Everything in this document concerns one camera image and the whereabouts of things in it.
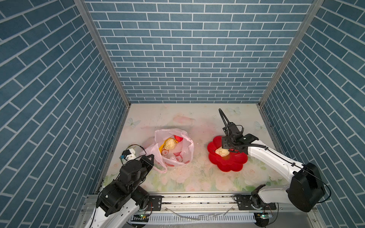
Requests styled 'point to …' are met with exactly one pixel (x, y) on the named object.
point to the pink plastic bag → (182, 154)
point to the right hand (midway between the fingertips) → (225, 140)
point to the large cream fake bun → (170, 144)
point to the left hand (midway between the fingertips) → (157, 155)
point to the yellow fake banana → (161, 147)
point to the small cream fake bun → (222, 152)
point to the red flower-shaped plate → (225, 160)
